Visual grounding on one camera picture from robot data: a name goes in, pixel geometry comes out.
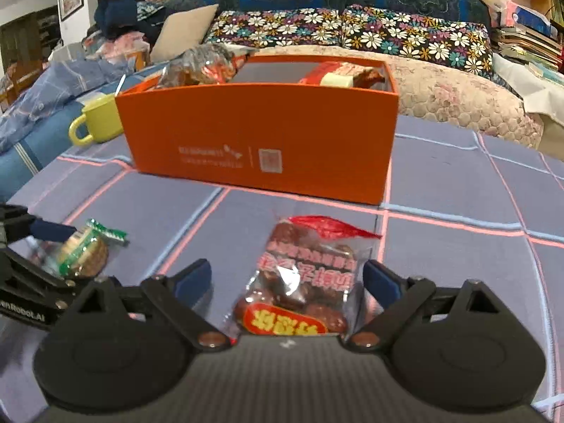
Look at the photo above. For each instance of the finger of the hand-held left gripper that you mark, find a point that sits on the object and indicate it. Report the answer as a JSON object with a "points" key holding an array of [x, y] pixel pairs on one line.
{"points": [[53, 230], [39, 273]]}

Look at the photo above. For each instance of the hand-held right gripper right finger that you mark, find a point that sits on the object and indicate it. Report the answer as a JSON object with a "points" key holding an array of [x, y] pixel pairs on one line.
{"points": [[383, 283]]}

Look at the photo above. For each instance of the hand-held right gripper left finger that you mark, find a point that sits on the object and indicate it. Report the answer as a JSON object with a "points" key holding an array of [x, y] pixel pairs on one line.
{"points": [[194, 278]]}

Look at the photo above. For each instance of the green biscuit packet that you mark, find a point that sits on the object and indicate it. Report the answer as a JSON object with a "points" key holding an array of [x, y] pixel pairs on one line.
{"points": [[83, 246]]}

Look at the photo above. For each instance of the clear red dates packet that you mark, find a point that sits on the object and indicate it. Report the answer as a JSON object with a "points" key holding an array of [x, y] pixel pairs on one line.
{"points": [[299, 282]]}

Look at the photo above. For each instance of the orange cardboard box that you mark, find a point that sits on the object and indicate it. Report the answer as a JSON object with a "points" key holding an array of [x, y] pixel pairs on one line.
{"points": [[264, 132]]}

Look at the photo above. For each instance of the red chips packet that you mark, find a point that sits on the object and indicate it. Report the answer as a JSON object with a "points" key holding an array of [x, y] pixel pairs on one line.
{"points": [[339, 77]]}

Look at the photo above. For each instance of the plaid purple tablecloth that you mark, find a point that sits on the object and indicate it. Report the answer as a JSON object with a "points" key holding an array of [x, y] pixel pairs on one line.
{"points": [[462, 273]]}

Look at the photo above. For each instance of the blue striped bedding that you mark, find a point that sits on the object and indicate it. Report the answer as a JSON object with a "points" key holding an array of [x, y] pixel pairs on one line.
{"points": [[44, 110]]}

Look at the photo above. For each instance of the green mug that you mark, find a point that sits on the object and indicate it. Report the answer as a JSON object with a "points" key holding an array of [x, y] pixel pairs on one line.
{"points": [[103, 119]]}

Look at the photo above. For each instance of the wooden chair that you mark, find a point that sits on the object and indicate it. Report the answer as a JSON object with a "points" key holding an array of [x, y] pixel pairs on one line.
{"points": [[20, 81]]}

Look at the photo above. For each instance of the pink patterned cloth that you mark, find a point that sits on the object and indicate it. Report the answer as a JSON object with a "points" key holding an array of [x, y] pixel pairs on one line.
{"points": [[119, 46]]}

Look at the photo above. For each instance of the pink quilted blanket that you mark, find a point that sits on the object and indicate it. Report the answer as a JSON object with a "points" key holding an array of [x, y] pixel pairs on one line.
{"points": [[462, 101]]}

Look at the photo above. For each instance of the dark blue clothes pile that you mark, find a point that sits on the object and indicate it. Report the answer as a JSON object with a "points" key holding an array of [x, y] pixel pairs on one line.
{"points": [[123, 15]]}

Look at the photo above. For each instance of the white cloth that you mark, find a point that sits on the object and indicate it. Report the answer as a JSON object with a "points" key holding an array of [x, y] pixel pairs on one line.
{"points": [[537, 105]]}

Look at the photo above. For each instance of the beige pillow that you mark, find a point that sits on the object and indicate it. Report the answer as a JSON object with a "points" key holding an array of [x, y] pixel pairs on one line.
{"points": [[183, 33]]}

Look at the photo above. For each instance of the floral cushion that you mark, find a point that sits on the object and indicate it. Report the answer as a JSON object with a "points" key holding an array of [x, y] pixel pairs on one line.
{"points": [[273, 28], [418, 39]]}

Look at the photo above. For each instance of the stack of books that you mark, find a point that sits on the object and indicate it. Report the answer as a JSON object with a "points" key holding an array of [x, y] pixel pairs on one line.
{"points": [[528, 46]]}

